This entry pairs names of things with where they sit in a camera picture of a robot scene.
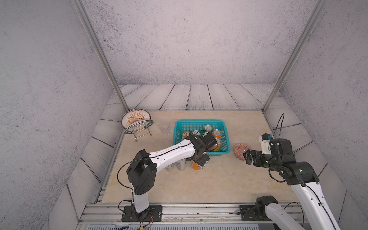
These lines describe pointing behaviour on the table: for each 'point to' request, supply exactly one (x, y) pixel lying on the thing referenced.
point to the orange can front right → (219, 141)
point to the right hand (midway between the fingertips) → (253, 154)
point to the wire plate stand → (140, 129)
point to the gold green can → (185, 133)
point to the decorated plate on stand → (136, 120)
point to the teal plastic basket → (180, 126)
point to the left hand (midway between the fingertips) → (202, 161)
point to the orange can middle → (196, 132)
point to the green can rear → (208, 128)
